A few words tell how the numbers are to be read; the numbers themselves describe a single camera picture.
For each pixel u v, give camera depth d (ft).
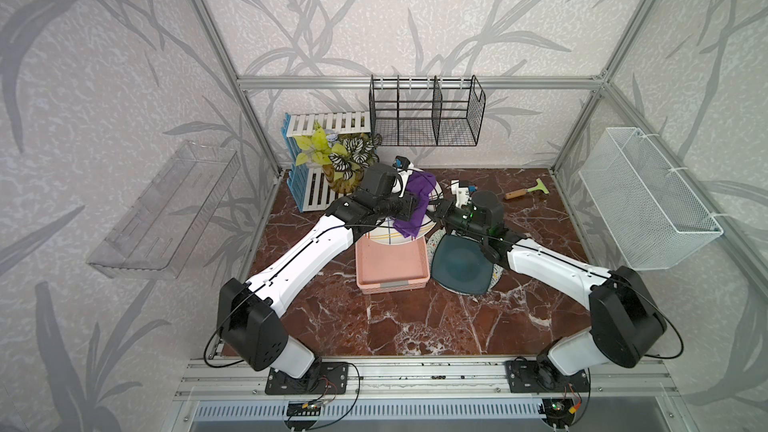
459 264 3.07
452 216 2.33
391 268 3.06
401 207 2.24
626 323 1.42
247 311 1.32
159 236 2.22
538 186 3.67
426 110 3.36
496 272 2.99
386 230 2.47
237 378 2.46
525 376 2.38
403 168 2.20
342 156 2.90
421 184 2.59
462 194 2.47
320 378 2.39
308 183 3.75
